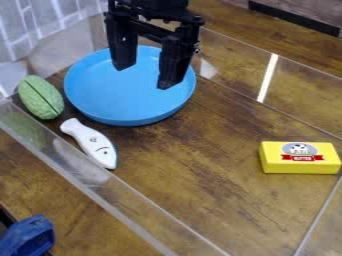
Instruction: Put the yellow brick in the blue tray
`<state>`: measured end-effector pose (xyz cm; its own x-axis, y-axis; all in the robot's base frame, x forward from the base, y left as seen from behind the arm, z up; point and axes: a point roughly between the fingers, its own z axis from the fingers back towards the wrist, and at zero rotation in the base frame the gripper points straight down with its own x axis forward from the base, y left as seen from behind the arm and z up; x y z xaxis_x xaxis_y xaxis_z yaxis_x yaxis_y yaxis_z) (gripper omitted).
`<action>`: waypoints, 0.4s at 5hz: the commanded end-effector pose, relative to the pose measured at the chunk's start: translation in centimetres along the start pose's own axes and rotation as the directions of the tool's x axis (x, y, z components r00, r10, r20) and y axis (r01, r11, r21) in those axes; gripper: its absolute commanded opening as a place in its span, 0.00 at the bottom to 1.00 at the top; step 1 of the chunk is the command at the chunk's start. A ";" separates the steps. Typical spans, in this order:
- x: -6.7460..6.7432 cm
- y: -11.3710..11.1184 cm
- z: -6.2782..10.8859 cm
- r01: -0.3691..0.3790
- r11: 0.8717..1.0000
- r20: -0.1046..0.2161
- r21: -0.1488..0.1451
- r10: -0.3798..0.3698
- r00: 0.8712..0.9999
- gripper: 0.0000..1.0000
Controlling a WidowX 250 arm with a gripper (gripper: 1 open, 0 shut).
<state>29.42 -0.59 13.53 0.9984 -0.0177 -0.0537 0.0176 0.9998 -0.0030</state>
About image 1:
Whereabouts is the yellow butter brick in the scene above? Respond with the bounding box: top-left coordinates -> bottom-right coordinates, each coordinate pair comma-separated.
259,141 -> 342,175

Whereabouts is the white toy fish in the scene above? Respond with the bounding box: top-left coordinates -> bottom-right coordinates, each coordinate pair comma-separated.
60,118 -> 117,169

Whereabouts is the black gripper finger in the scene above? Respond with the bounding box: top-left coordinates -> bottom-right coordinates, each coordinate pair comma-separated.
158,25 -> 199,90
104,13 -> 138,71

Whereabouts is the blue round tray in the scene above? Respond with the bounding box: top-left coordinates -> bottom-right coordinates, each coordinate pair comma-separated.
64,45 -> 196,127

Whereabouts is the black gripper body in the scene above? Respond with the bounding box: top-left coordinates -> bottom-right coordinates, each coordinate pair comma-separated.
104,0 -> 204,43

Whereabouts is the clear acrylic barrier wall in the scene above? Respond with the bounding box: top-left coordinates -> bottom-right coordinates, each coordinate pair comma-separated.
0,99 -> 231,256

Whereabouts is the green toy gourd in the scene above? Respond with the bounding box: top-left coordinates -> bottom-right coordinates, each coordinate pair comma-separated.
17,75 -> 64,120

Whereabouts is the blue clamp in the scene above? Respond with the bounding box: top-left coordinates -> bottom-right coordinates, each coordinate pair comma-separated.
0,214 -> 56,256

